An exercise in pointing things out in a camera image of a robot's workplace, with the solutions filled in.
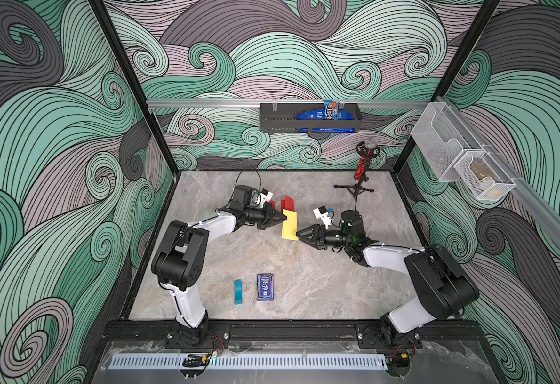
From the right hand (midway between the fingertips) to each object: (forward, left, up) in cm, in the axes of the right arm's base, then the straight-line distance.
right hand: (299, 236), depth 83 cm
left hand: (+7, +4, +2) cm, 8 cm away
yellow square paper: (+4, +3, 0) cm, 5 cm away
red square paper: (+22, +3, -11) cm, 25 cm away
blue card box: (-14, +12, -10) cm, 22 cm away
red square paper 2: (+24, +10, -13) cm, 29 cm away
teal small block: (-13, +22, -12) cm, 28 cm away
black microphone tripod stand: (+28, -28, -8) cm, 40 cm away
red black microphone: (+34, -30, +10) cm, 46 cm away
